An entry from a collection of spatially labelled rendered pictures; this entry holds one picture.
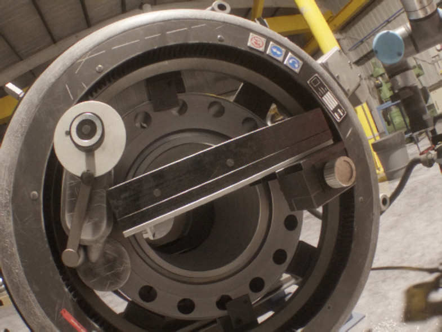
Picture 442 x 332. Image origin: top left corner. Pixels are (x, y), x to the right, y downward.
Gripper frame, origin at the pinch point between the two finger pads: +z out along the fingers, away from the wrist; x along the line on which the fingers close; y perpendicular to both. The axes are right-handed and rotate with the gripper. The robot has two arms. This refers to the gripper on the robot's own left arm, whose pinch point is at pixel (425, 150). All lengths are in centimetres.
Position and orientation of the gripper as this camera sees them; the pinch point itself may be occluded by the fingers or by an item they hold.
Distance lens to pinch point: 100.1
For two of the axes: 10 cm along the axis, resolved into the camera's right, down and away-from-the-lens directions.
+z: 3.6, 9.3, -0.5
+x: -3.5, 1.9, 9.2
